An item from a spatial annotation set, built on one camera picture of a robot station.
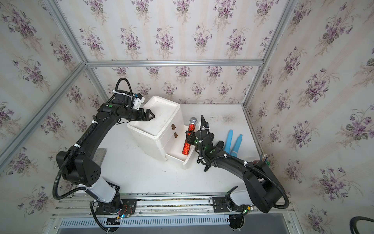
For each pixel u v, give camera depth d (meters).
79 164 0.43
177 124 0.81
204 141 0.63
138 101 0.75
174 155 0.86
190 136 0.75
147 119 0.72
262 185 0.42
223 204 0.73
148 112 0.73
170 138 0.80
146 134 0.71
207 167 0.86
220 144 0.93
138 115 0.72
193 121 0.84
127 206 0.72
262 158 0.77
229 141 0.95
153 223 0.76
